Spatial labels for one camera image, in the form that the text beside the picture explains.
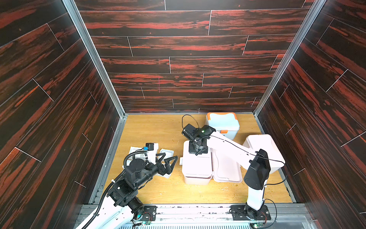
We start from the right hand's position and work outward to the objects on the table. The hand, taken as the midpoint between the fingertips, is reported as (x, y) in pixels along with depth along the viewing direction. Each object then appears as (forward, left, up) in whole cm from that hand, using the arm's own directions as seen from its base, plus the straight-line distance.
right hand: (196, 149), depth 84 cm
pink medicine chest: (-13, -1, +3) cm, 14 cm away
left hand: (-12, +13, +13) cm, 21 cm away
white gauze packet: (+3, +18, -12) cm, 22 cm away
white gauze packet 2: (-12, +18, -11) cm, 25 cm away
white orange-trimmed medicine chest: (+20, -20, +2) cm, 28 cm away
